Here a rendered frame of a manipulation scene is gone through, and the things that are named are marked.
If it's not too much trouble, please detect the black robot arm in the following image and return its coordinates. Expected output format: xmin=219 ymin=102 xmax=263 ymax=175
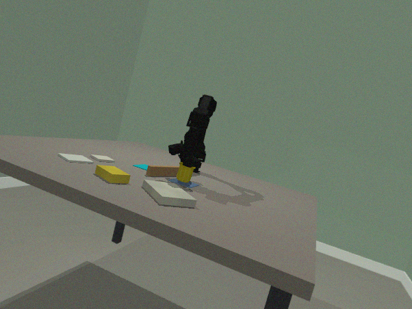
xmin=168 ymin=95 xmax=217 ymax=162

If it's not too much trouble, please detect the yellow rectangular block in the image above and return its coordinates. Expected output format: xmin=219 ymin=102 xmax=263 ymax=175
xmin=95 ymin=165 xmax=131 ymax=183

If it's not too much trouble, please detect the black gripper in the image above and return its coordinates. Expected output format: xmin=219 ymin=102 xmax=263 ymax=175
xmin=178 ymin=143 xmax=202 ymax=168

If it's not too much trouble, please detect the brown rectangular block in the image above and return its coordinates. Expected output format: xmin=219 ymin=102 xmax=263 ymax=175
xmin=146 ymin=165 xmax=179 ymax=176

